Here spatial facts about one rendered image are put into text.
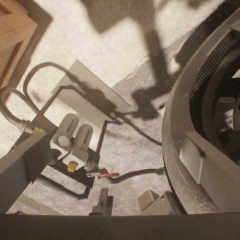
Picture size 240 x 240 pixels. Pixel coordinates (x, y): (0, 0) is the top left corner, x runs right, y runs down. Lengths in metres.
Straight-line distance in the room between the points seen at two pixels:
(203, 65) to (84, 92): 0.72
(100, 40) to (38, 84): 0.49
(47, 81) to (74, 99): 0.20
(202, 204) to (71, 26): 0.88
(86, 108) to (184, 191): 0.92
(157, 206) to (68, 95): 0.89
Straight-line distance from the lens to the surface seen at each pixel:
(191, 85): 0.47
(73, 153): 0.75
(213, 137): 0.41
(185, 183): 0.31
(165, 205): 0.36
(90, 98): 1.08
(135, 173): 0.99
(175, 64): 0.96
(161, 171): 0.55
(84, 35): 0.94
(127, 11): 0.89
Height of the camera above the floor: 0.88
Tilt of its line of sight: 50 degrees down
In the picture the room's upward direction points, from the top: 170 degrees counter-clockwise
